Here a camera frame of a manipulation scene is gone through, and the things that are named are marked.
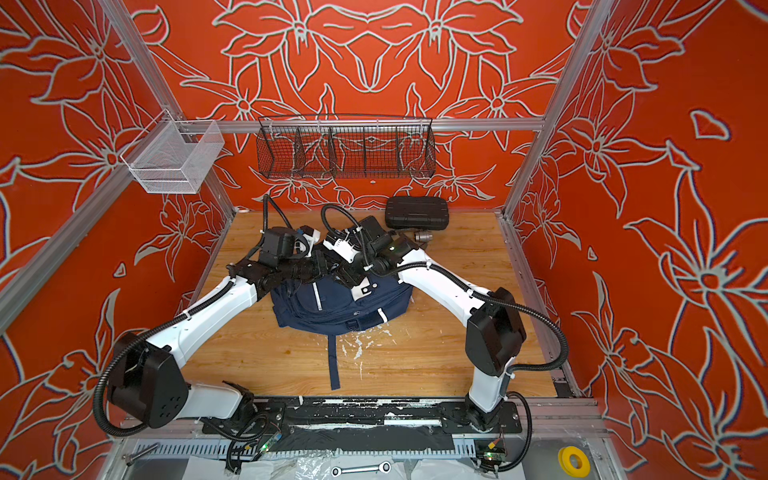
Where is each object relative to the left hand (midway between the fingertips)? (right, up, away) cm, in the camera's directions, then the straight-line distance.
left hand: (340, 263), depth 79 cm
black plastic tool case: (+24, +16, +29) cm, 41 cm away
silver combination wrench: (+12, -46, -12) cm, 49 cm away
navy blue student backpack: (-5, -13, +8) cm, 16 cm away
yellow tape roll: (+53, -44, -12) cm, 70 cm away
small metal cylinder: (+27, +7, +29) cm, 40 cm away
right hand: (-1, -1, +1) cm, 2 cm away
